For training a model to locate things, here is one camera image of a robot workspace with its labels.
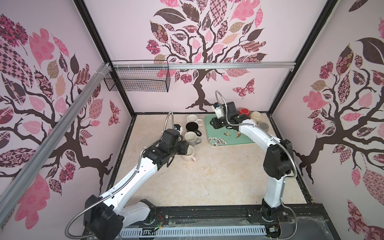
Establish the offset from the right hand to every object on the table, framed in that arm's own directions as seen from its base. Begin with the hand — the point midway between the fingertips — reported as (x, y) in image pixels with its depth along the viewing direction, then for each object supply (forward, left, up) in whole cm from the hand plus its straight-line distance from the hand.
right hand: (213, 119), depth 92 cm
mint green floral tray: (0, -10, -19) cm, 21 cm away
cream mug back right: (+12, -33, -10) cm, 37 cm away
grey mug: (-5, +14, -13) cm, 20 cm away
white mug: (+12, +13, -11) cm, 20 cm away
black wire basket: (+24, +48, +16) cm, 56 cm away
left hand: (-20, +17, +1) cm, 26 cm away
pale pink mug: (-21, +16, -11) cm, 28 cm away
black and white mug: (+3, +13, -10) cm, 17 cm away
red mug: (+18, -26, -10) cm, 33 cm away
